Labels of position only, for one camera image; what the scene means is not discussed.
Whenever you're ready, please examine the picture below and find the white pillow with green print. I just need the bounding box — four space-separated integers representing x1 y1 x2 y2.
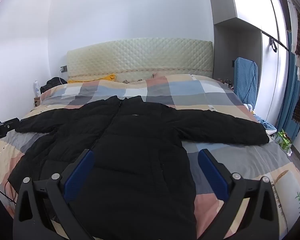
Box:
273 169 300 221

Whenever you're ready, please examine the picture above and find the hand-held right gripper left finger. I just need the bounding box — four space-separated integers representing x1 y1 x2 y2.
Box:
12 149 95 240

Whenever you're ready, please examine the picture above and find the blue quilted cloth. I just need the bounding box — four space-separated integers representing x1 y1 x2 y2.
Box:
234 57 259 105

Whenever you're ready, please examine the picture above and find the beige floral pillow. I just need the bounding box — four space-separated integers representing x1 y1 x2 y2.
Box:
116 70 163 84

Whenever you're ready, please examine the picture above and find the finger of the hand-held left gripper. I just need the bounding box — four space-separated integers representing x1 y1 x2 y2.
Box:
1 117 20 133

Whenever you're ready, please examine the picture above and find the plaid patchwork blanket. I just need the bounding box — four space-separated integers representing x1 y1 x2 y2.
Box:
0 74 300 240

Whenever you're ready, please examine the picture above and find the black thin cable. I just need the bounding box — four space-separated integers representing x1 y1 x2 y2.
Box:
0 179 18 205

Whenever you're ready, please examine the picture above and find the blue towel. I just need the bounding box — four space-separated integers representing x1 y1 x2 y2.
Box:
252 115 275 131

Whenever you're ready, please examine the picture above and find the row of small bottles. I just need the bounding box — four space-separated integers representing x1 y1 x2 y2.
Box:
218 78 234 88

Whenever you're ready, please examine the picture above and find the white charger cable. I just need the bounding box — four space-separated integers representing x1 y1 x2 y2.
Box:
57 66 67 85

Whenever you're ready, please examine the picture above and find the grey wardrobe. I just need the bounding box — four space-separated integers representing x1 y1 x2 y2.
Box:
206 0 289 140

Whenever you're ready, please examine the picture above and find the black clothing pile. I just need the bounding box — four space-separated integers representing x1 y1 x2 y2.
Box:
40 77 68 94

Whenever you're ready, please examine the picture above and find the black hook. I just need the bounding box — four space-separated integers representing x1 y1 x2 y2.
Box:
269 37 278 53

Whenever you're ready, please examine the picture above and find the cream quilted headboard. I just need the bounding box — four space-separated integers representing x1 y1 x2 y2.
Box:
66 38 214 83

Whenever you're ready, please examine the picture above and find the black puffer jacket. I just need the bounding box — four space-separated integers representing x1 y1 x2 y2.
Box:
8 95 270 240

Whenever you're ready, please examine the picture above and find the yellow cloth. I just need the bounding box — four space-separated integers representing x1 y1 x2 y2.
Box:
67 73 116 84

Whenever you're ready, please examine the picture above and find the green snack packet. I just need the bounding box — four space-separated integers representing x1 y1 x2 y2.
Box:
275 129 294 153

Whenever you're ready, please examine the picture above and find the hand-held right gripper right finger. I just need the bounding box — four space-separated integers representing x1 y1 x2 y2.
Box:
198 149 287 240

